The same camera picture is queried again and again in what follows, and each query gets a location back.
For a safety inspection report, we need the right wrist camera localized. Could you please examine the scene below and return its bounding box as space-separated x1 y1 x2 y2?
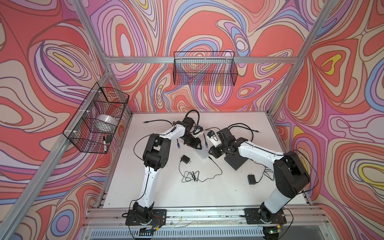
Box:
207 131 221 147

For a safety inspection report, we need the black power adapter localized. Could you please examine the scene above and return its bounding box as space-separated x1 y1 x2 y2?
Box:
178 156 223 183
247 168 275 185

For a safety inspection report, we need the left black wire basket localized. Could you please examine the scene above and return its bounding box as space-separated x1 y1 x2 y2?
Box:
63 83 130 154

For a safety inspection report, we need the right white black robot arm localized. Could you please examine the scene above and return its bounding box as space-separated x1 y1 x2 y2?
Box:
207 128 311 223

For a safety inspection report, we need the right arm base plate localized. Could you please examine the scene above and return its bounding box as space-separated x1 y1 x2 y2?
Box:
243 208 287 225

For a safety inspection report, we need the black ethernet cable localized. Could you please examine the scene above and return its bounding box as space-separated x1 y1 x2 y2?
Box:
226 122 261 142
143 119 175 125

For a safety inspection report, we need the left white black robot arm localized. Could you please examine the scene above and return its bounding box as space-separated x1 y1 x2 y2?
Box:
133 117 202 219

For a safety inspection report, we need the back black wire basket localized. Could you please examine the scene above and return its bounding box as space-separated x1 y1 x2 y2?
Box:
173 50 238 86

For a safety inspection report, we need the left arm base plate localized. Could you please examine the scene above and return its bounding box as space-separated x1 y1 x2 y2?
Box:
125 209 167 227

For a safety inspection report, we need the white roll in basket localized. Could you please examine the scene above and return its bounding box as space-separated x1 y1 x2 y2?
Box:
97 114 118 126

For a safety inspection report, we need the white small network switch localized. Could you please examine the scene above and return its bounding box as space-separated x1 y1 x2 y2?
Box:
194 146 210 160

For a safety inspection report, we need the blue ethernet cable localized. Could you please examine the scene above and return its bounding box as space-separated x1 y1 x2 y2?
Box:
176 133 209 150

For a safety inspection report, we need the black wire basket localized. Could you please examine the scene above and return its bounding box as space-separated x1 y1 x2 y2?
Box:
173 50 238 86
63 83 130 154

